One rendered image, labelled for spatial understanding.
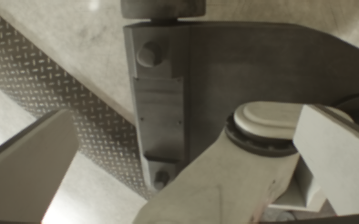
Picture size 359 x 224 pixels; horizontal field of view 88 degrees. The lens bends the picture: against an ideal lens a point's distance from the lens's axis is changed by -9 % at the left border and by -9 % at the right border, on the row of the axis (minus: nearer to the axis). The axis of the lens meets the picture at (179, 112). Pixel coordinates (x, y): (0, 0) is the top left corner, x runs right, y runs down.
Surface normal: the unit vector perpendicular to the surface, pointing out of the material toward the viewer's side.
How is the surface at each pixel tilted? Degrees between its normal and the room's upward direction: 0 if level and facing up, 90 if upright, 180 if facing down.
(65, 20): 0
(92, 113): 23
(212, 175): 90
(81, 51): 0
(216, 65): 0
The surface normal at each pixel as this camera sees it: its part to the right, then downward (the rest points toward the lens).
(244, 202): -0.02, -0.88
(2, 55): -0.19, 0.47
